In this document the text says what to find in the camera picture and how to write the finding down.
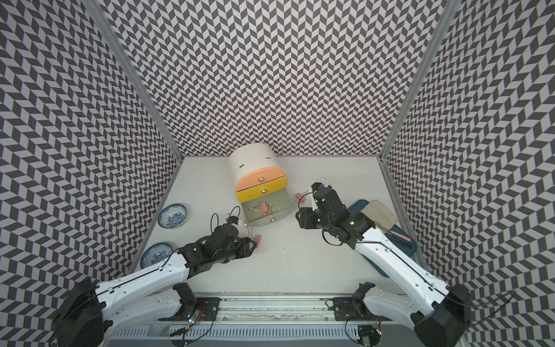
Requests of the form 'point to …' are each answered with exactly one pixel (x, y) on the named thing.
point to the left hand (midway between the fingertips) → (251, 247)
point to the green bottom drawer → (282, 202)
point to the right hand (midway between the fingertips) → (303, 220)
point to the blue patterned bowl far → (173, 215)
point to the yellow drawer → (261, 189)
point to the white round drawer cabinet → (243, 158)
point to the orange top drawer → (257, 176)
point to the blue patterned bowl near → (155, 253)
